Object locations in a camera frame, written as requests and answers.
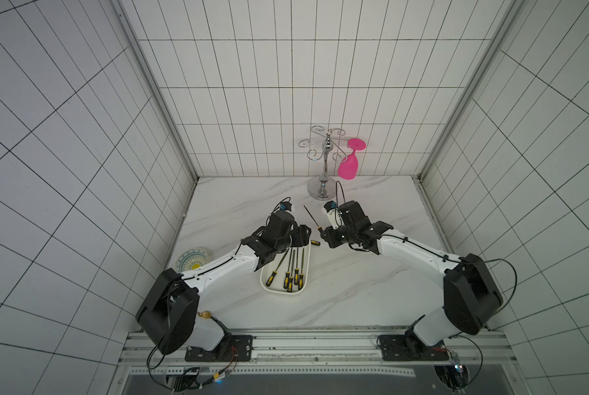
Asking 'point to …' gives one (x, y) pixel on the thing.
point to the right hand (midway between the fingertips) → (315, 236)
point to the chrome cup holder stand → (324, 188)
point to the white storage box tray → (287, 274)
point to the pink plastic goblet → (349, 164)
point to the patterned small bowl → (190, 259)
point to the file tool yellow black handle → (320, 229)
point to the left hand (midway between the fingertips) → (300, 235)
